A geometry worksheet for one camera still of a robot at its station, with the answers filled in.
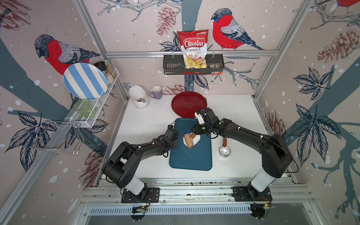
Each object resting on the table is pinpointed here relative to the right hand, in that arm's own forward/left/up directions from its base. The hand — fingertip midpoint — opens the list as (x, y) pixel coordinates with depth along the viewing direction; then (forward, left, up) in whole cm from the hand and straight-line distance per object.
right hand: (192, 129), depth 87 cm
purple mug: (+37, +30, -3) cm, 47 cm away
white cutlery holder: (+29, +41, 0) cm, 51 cm away
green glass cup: (-3, +56, +23) cm, 61 cm away
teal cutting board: (-13, -5, -14) cm, 20 cm away
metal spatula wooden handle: (-6, -21, -5) cm, 22 cm away
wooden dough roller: (-4, +2, -9) cm, 10 cm away
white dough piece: (-3, +5, -10) cm, 12 cm away
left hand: (-2, +11, -10) cm, 15 cm away
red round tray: (+32, +5, -11) cm, 34 cm away
